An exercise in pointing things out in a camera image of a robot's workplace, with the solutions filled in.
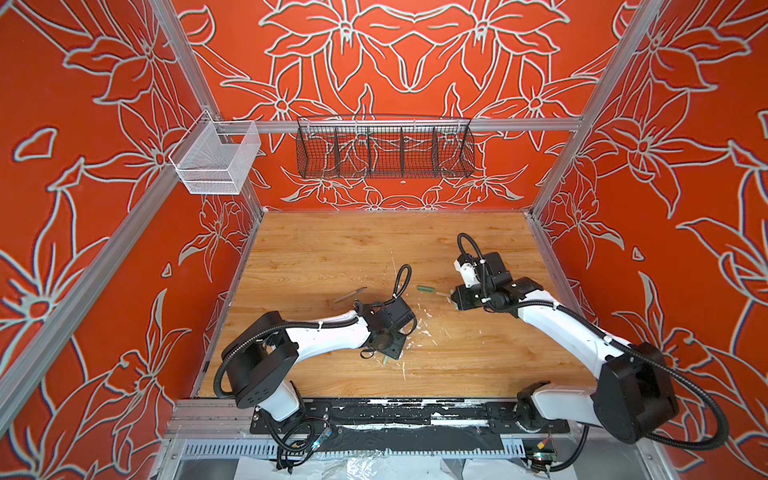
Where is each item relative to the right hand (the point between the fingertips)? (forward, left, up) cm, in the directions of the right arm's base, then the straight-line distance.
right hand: (453, 292), depth 85 cm
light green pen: (-18, +20, -5) cm, 27 cm away
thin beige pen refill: (+5, +1, -9) cm, 10 cm away
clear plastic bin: (+37, +75, +21) cm, 86 cm away
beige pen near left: (+4, +32, -9) cm, 33 cm away
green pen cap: (+7, +6, -11) cm, 15 cm away
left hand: (-12, +17, -9) cm, 23 cm away
